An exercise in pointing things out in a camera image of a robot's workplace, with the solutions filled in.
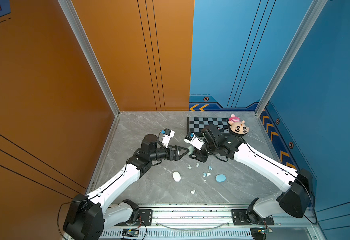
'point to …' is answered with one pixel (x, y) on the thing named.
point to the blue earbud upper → (210, 168)
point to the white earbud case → (176, 176)
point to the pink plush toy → (237, 126)
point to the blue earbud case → (220, 178)
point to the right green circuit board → (264, 230)
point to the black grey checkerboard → (196, 124)
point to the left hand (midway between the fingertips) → (185, 150)
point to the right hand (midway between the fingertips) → (191, 152)
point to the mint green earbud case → (191, 149)
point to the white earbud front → (193, 192)
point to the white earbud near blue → (208, 174)
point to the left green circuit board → (130, 232)
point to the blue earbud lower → (205, 174)
